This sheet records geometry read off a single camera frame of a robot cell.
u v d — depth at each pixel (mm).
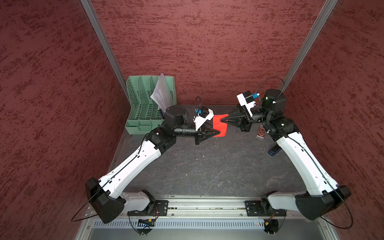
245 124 514
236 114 527
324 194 379
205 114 507
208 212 736
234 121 560
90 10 720
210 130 565
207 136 586
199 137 532
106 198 372
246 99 467
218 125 566
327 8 711
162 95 929
